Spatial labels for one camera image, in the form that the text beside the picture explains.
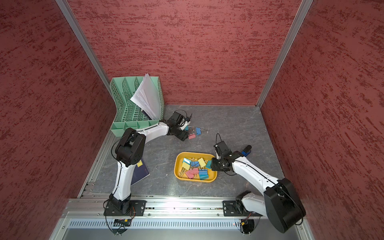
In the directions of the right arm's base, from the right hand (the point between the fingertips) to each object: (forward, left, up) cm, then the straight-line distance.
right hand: (214, 168), depth 85 cm
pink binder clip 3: (-1, +12, -1) cm, 12 cm away
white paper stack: (+41, +41, +22) cm, 62 cm away
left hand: (+25, +20, -1) cm, 32 cm away
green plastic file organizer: (+40, +59, +5) cm, 72 cm away
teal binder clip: (+24, +16, +8) cm, 30 cm away
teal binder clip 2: (+6, +16, 0) cm, 17 cm away
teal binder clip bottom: (-4, +7, -2) cm, 8 cm away
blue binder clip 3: (-1, +6, -3) cm, 7 cm away
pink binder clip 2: (-2, +16, 0) cm, 16 cm away
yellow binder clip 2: (+4, +7, 0) cm, 8 cm away
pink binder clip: (+24, +13, -1) cm, 27 cm away
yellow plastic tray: (+4, +21, 0) cm, 22 cm away
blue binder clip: (+28, +8, -1) cm, 29 cm away
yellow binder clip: (+2, +17, -1) cm, 17 cm away
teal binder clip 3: (+3, +3, 0) cm, 4 cm away
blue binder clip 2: (+4, +11, 0) cm, 12 cm away
